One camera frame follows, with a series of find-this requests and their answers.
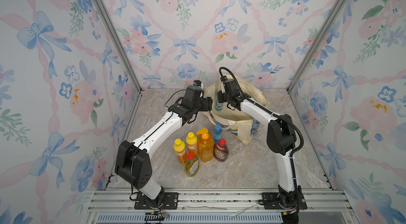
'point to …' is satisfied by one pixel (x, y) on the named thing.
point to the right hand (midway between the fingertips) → (222, 92)
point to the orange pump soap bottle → (205, 146)
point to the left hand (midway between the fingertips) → (208, 99)
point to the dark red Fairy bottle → (221, 151)
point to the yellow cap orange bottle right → (191, 142)
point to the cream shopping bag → (244, 128)
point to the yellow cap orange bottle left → (180, 148)
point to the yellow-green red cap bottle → (192, 165)
